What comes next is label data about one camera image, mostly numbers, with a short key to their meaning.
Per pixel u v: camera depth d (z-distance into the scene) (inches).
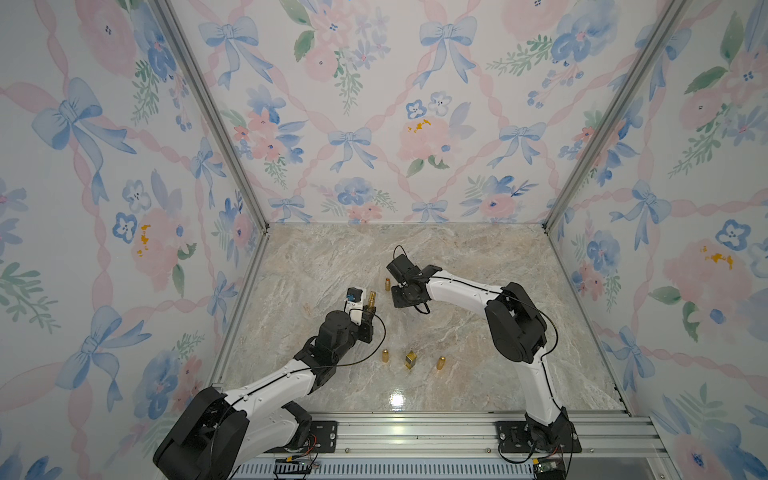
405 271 30.5
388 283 38.8
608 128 35.3
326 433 28.9
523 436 28.7
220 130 35.6
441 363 32.4
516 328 21.4
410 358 32.0
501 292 22.6
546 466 28.7
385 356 33.8
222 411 17.7
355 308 28.3
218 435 16.2
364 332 29.3
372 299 32.2
